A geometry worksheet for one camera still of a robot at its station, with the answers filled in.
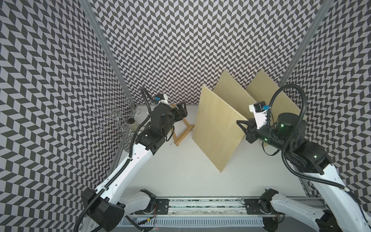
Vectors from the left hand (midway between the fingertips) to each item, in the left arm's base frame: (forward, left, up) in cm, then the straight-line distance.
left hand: (180, 106), depth 70 cm
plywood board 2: (+22, -30, -9) cm, 38 cm away
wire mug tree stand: (+23, +48, -30) cm, 61 cm away
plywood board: (-13, -17, -3) cm, 21 cm away
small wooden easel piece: (-2, +4, -29) cm, 29 cm away
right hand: (-13, -26, +2) cm, 29 cm away
